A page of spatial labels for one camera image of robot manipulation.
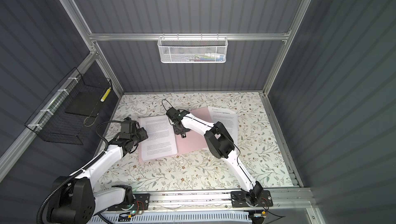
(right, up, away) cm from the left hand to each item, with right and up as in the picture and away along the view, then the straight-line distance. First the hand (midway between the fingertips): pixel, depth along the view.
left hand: (141, 132), depth 88 cm
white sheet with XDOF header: (+53, +6, +16) cm, 56 cm away
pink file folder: (+29, -6, +3) cm, 30 cm away
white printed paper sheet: (+10, -7, +6) cm, 13 cm away
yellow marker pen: (-17, +21, -7) cm, 28 cm away
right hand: (+22, -1, +12) cm, 25 cm away
